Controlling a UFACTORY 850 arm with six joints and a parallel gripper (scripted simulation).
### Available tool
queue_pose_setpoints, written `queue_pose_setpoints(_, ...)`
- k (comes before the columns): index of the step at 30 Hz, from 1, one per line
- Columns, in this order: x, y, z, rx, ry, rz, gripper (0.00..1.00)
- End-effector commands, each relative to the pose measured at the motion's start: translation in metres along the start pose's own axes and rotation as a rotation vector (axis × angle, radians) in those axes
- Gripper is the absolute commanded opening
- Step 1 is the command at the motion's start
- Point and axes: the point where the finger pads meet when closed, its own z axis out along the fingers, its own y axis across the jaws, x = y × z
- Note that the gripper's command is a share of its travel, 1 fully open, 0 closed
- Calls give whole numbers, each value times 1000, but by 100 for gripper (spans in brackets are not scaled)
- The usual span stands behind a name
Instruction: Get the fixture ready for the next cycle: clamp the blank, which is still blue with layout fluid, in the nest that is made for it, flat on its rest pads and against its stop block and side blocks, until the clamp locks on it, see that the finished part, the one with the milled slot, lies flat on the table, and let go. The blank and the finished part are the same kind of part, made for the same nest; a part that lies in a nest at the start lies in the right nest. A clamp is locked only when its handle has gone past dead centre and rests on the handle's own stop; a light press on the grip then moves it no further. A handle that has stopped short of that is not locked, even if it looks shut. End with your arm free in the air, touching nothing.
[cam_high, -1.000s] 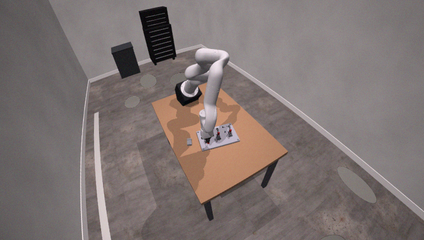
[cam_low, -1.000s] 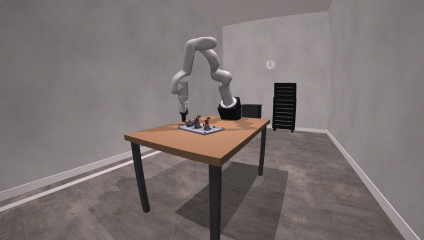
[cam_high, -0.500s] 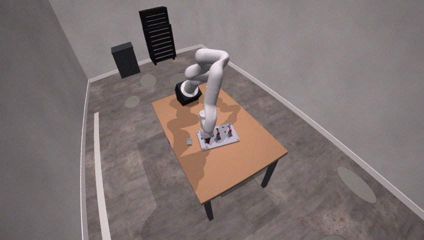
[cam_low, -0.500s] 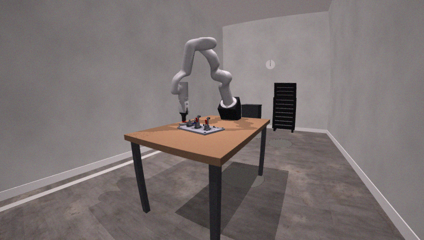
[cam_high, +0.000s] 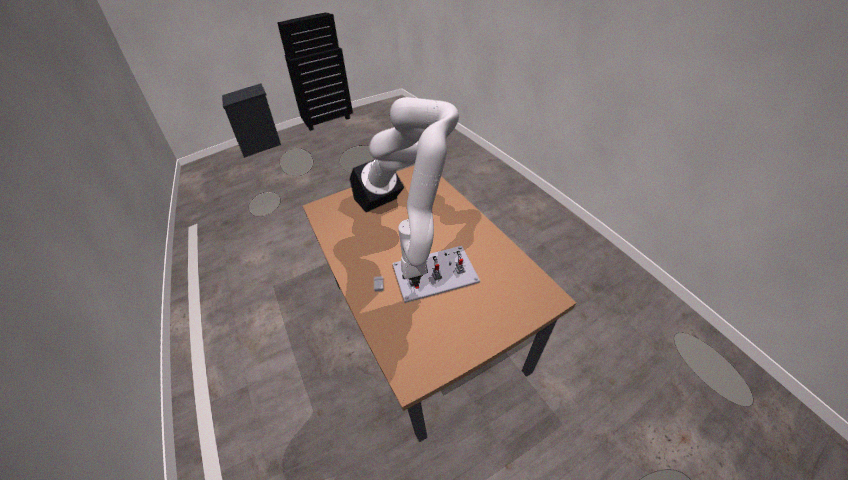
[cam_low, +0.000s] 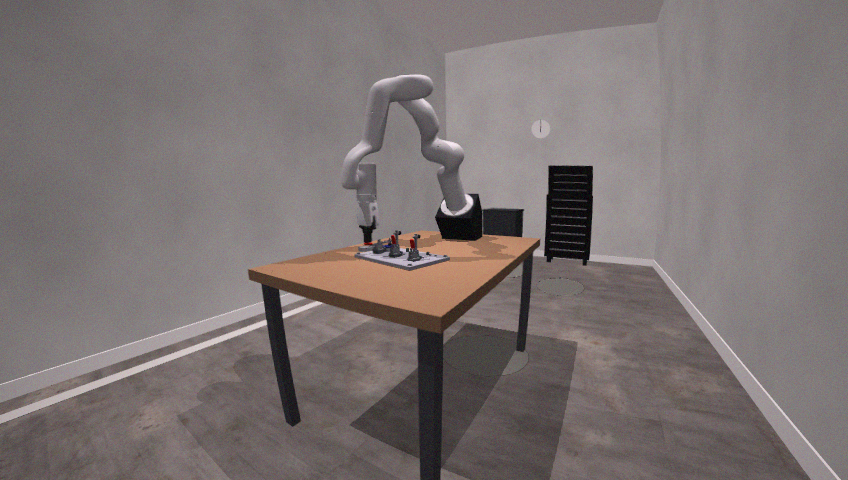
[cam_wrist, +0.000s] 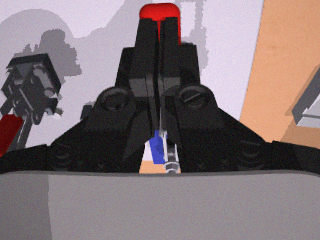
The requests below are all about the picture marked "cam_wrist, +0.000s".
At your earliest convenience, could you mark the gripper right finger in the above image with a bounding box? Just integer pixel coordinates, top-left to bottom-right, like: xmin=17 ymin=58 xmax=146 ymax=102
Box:
xmin=158 ymin=17 xmax=320 ymax=175

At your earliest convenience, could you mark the pale grey flat plate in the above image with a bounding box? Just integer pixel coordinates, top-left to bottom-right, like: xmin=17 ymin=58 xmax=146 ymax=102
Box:
xmin=0 ymin=0 xmax=264 ymax=148

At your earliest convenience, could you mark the blue block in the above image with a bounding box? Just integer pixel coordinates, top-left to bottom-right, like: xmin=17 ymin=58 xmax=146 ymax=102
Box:
xmin=149 ymin=131 xmax=165 ymax=164

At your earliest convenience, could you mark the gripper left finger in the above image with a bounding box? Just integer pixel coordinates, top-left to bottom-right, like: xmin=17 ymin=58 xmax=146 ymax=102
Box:
xmin=0 ymin=18 xmax=160 ymax=174

